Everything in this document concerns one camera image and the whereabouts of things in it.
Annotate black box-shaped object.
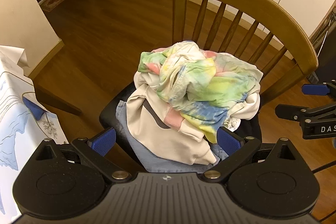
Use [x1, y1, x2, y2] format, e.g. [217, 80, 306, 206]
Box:
[307, 30, 336, 84]

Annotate tie-dye t-shirt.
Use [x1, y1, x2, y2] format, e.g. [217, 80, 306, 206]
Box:
[139, 42, 264, 142]

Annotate cream hoodie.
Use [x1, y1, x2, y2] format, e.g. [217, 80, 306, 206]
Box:
[126, 72, 260, 165]

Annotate wooden chair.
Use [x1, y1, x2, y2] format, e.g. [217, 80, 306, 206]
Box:
[100, 0, 319, 169]

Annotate blue jeans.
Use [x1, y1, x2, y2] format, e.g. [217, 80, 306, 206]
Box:
[115, 100, 229, 172]

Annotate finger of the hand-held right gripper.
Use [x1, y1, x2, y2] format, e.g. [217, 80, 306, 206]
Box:
[301, 81, 336, 96]
[276, 102, 336, 123]

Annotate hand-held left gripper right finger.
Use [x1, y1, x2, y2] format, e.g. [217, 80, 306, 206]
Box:
[202, 126, 296, 184]

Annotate black cable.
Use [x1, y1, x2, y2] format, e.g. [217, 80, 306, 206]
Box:
[312, 160, 336, 173]

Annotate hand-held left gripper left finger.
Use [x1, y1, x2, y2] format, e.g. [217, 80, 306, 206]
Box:
[35, 127, 132, 184]

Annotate dark wooden table leg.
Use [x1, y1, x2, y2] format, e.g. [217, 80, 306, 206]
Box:
[33, 84, 82, 116]

